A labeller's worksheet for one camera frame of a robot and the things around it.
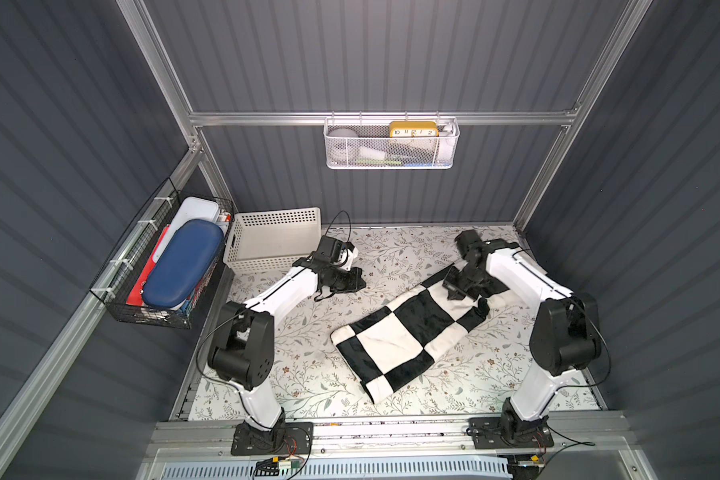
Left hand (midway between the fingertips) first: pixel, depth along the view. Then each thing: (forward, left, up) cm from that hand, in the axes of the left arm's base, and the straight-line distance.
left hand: (368, 286), depth 89 cm
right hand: (-1, -26, -2) cm, 26 cm away
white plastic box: (+10, +47, +22) cm, 53 cm away
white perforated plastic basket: (+32, +39, -14) cm, 52 cm away
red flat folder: (-15, +52, +18) cm, 57 cm away
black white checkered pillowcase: (-15, -3, -11) cm, 19 cm away
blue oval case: (-3, +41, +22) cm, 47 cm away
